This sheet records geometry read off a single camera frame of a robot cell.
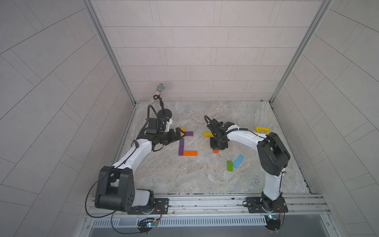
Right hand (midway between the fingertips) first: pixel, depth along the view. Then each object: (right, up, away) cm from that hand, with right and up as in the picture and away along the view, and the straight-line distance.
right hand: (213, 148), depth 91 cm
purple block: (-15, +8, +10) cm, 20 cm away
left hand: (-18, +10, -7) cm, 22 cm away
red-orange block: (+1, -1, -4) cm, 5 cm away
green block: (+9, -9, -6) cm, 14 cm away
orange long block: (-14, -3, -2) cm, 14 cm away
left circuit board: (-33, -28, -26) cm, 51 cm away
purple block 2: (-20, +3, +3) cm, 20 cm away
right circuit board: (+26, -30, -21) cm, 45 cm away
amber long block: (-20, +11, +8) cm, 24 cm away
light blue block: (+15, -7, -4) cm, 17 cm away
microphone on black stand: (-32, +37, -4) cm, 49 cm away
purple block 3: (-20, -1, -2) cm, 20 cm away
